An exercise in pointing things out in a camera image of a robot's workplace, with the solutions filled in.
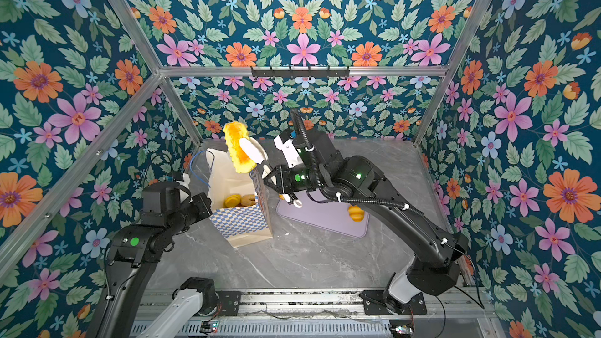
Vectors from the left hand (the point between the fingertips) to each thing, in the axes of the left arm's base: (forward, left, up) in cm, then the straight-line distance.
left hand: (214, 194), depth 67 cm
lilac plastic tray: (+4, -37, -28) cm, 46 cm away
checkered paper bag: (+9, 0, -23) cm, 25 cm away
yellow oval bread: (+9, +2, -21) cm, 23 cm away
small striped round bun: (+3, -46, -26) cm, 53 cm away
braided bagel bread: (+11, -3, -24) cm, 26 cm away
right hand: (-3, -17, +12) cm, 21 cm away
